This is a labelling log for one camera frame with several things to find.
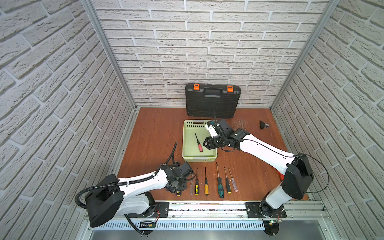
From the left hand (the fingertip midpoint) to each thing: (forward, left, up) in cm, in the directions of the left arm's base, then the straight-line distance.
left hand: (185, 186), depth 81 cm
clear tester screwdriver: (-1, -4, 0) cm, 4 cm away
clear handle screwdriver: (+2, -27, 0) cm, 27 cm away
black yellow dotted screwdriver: (-4, +3, +1) cm, 5 cm away
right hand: (+19, -12, +15) cm, 27 cm away
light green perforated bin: (+21, -3, -1) cm, 21 cm away
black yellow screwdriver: (+1, -7, +1) cm, 7 cm away
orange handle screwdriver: (0, -12, +1) cm, 12 cm away
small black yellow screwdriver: (0, -24, +1) cm, 24 cm away
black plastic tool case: (+49, -17, +20) cm, 55 cm away
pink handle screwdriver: (+24, -8, +2) cm, 26 cm away
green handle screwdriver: (-3, -19, +3) cm, 19 cm away
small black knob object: (+41, -56, +3) cm, 69 cm away
